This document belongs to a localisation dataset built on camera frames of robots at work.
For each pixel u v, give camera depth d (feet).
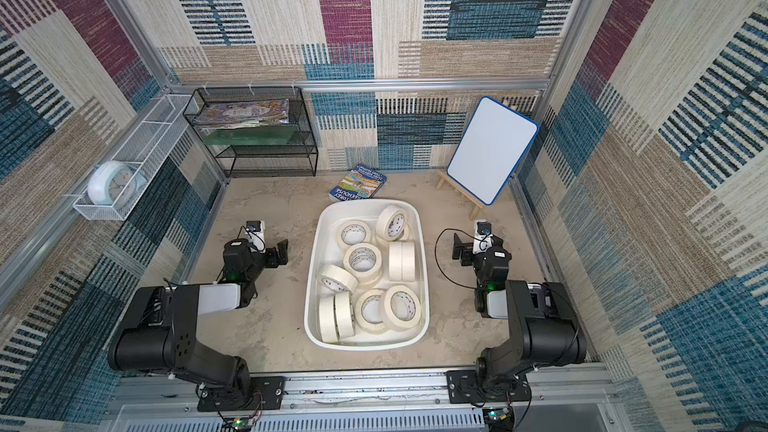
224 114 2.74
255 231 2.66
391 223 3.09
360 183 3.77
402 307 2.81
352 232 3.35
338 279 2.66
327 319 2.45
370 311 2.83
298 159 3.91
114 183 2.11
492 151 2.88
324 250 3.17
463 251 2.73
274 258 2.80
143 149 2.66
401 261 2.79
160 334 1.48
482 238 2.53
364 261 3.11
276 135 3.39
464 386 2.40
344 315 2.48
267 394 2.40
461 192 3.45
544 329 1.47
